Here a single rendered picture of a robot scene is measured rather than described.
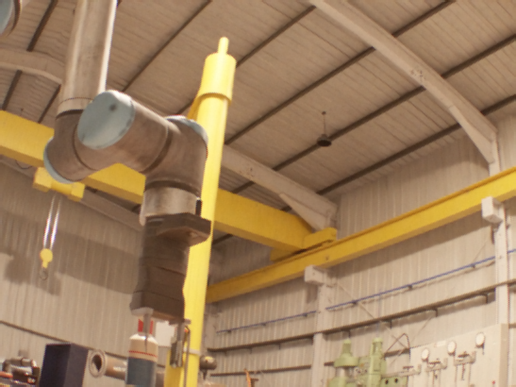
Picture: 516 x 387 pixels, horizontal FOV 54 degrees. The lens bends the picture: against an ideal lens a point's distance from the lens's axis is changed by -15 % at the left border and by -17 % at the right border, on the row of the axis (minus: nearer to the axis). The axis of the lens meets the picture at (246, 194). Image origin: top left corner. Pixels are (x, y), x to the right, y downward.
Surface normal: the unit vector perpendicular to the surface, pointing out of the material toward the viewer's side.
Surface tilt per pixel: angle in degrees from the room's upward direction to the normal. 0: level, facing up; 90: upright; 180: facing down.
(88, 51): 96
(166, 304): 90
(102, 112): 90
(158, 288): 87
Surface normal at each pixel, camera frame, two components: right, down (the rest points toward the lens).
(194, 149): 0.75, -0.25
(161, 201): -0.14, -0.42
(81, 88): 0.28, -0.28
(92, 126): -0.59, -0.38
